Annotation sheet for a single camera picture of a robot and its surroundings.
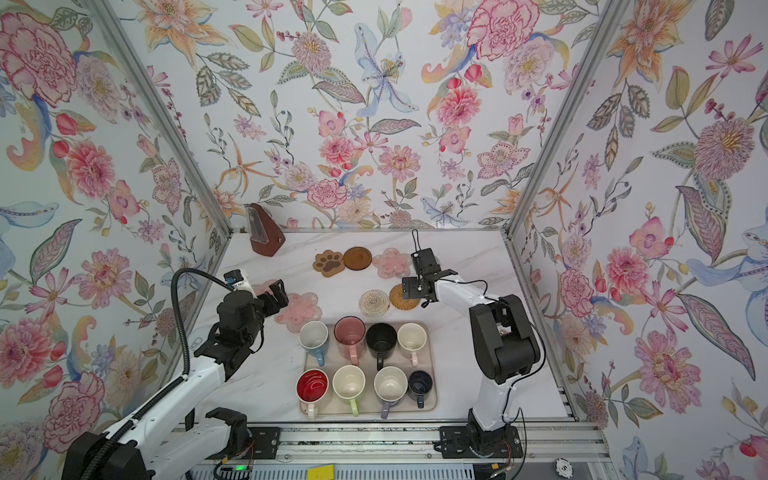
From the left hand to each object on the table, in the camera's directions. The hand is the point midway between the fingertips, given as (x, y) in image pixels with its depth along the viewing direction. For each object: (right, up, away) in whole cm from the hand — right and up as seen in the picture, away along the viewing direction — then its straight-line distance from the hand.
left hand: (275, 286), depth 83 cm
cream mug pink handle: (+38, -15, +3) cm, 41 cm away
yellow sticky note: (+16, -41, -15) cm, 47 cm away
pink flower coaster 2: (+2, -9, +15) cm, 18 cm away
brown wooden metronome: (-13, +16, +26) cm, 33 cm away
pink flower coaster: (+33, +6, +28) cm, 44 cm away
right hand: (+42, -1, +16) cm, 45 cm away
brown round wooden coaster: (+20, +8, +30) cm, 37 cm away
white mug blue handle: (+9, -16, +7) cm, 20 cm away
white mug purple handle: (+32, -28, +1) cm, 42 cm away
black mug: (+29, -15, +2) cm, 33 cm away
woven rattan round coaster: (+35, -6, +18) cm, 40 cm away
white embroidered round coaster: (+27, -7, +18) cm, 33 cm away
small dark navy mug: (+40, -27, -1) cm, 48 cm away
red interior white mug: (+11, -27, -2) cm, 29 cm away
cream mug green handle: (+20, -26, -2) cm, 33 cm away
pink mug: (+20, -15, +5) cm, 25 cm away
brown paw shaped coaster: (+10, +6, +28) cm, 30 cm away
